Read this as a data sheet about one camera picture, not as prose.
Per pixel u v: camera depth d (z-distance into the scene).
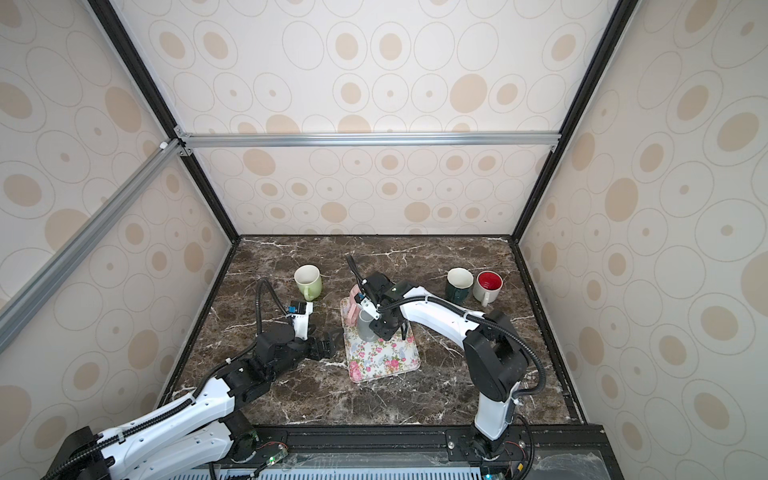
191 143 0.92
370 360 0.88
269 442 0.73
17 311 0.51
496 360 0.47
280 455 0.71
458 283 0.95
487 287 0.97
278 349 0.58
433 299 0.57
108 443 0.42
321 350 0.70
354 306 0.91
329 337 0.70
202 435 0.59
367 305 0.80
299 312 0.68
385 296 0.63
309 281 0.95
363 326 0.87
